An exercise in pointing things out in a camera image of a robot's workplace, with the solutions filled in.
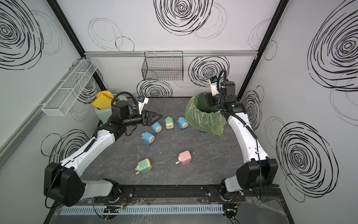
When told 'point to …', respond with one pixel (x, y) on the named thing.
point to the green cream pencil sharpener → (143, 166)
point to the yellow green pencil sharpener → (169, 122)
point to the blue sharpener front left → (148, 138)
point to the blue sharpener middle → (156, 127)
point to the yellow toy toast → (103, 100)
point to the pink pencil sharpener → (184, 157)
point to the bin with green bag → (200, 116)
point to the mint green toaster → (105, 114)
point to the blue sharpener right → (182, 122)
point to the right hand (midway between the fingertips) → (212, 93)
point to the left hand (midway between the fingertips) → (158, 116)
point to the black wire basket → (166, 66)
